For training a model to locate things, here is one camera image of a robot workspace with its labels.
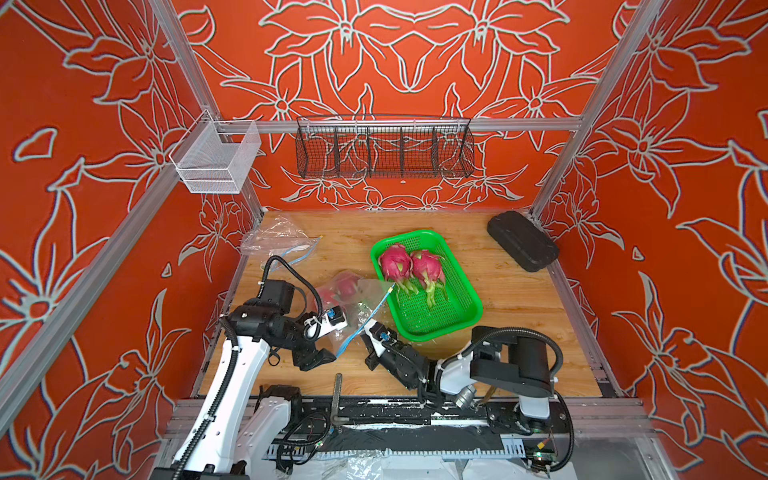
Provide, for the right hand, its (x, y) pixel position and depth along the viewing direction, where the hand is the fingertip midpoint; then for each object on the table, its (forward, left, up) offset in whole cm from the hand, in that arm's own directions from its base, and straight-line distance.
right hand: (355, 325), depth 78 cm
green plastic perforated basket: (+7, -17, -10) cm, 21 cm away
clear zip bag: (+9, 0, -1) cm, 9 cm away
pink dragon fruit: (+20, -11, 0) cm, 23 cm away
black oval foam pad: (+35, -58, -7) cm, 68 cm away
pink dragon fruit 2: (+19, -21, -2) cm, 29 cm away
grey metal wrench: (-20, +4, -11) cm, 23 cm away
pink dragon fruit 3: (+13, +5, -2) cm, 14 cm away
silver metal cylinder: (-15, -29, -8) cm, 33 cm away
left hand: (-5, +7, +3) cm, 9 cm away
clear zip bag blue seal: (+36, +32, -5) cm, 48 cm away
